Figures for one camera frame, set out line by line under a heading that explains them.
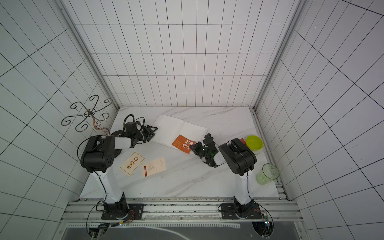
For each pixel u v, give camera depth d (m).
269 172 0.88
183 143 0.98
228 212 0.72
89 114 0.75
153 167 0.88
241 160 0.51
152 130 0.93
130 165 0.89
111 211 0.67
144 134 0.89
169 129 1.07
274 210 0.76
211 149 0.79
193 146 0.97
